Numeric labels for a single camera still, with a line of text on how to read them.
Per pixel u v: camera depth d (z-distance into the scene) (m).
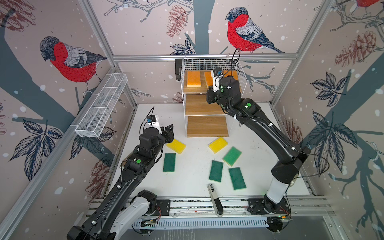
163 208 0.73
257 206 0.73
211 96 0.62
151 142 0.52
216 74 0.57
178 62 0.89
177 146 0.97
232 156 0.90
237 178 0.81
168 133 0.64
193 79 0.74
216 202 0.71
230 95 0.50
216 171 0.85
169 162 0.88
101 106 0.79
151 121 0.61
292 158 0.43
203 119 1.07
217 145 0.97
